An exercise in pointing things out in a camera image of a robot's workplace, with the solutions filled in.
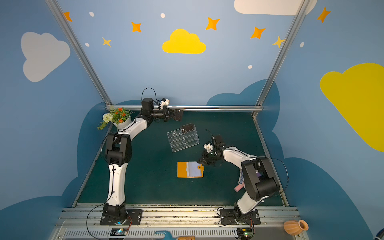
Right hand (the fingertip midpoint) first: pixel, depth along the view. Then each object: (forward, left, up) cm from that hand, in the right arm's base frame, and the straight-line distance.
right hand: (198, 160), depth 89 cm
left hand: (+23, +14, +16) cm, 31 cm away
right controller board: (-34, -24, -7) cm, 42 cm away
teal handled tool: (-38, +13, -4) cm, 40 cm away
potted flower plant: (+24, +54, +9) cm, 60 cm away
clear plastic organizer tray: (+17, +10, -1) cm, 20 cm away
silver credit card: (+23, +14, +15) cm, 31 cm away
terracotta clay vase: (-32, -44, +3) cm, 54 cm away
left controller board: (-38, +37, -5) cm, 53 cm away
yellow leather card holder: (-4, +4, -5) cm, 8 cm away
